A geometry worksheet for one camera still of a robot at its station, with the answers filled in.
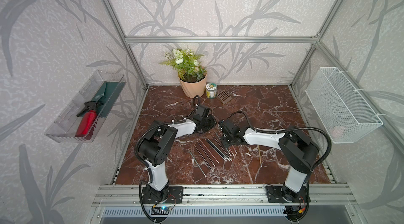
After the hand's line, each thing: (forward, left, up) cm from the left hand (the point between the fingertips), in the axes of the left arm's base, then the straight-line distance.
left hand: (218, 122), depth 95 cm
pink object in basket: (-15, -53, +18) cm, 58 cm away
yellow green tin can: (+24, +4, +2) cm, 25 cm away
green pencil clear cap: (-15, -2, -5) cm, 16 cm away
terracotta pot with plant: (+29, +17, +10) cm, 36 cm away
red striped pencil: (-16, +6, -4) cm, 18 cm away
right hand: (-9, -3, -5) cm, 11 cm away
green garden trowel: (0, +55, +25) cm, 60 cm away
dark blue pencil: (-21, +8, -4) cm, 23 cm away
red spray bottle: (-15, +53, +30) cm, 63 cm away
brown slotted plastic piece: (+23, -4, -3) cm, 23 cm away
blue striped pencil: (-18, +7, -5) cm, 20 cm away
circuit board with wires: (-43, +25, -5) cm, 50 cm away
